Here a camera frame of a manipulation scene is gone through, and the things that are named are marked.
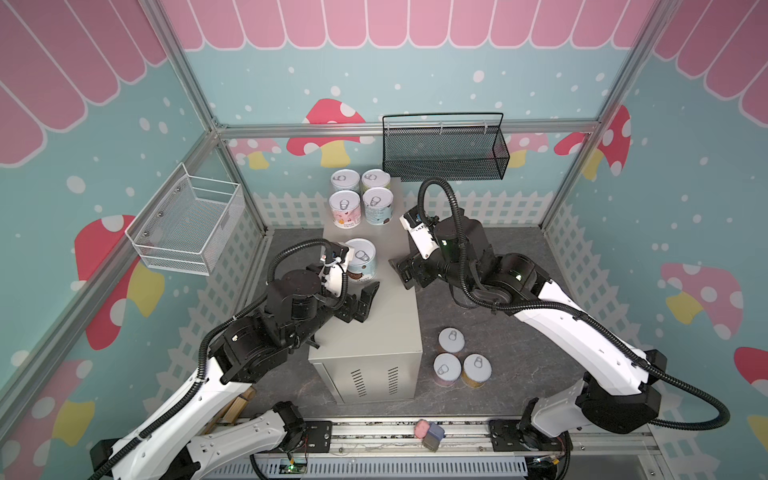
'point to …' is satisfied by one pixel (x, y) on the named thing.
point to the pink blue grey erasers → (429, 433)
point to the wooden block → (234, 410)
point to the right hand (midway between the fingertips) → (407, 248)
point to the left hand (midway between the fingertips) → (356, 282)
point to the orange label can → (476, 370)
